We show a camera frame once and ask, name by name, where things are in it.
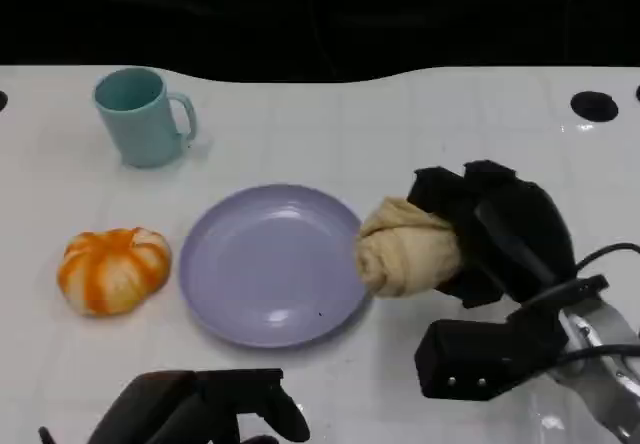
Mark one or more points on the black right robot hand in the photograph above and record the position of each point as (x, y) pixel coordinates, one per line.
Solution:
(515, 229)

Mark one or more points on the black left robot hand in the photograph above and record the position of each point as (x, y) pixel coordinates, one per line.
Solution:
(190, 409)

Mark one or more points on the beige towel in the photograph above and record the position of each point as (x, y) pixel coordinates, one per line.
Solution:
(400, 249)

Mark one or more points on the orange and white bread roll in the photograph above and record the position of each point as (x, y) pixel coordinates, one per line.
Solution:
(115, 271)

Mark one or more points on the lilac plate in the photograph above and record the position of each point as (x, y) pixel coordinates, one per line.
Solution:
(272, 266)

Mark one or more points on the pale green mug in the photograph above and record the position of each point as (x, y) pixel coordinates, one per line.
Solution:
(140, 121)

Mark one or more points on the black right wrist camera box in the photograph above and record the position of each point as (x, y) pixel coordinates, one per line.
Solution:
(480, 359)

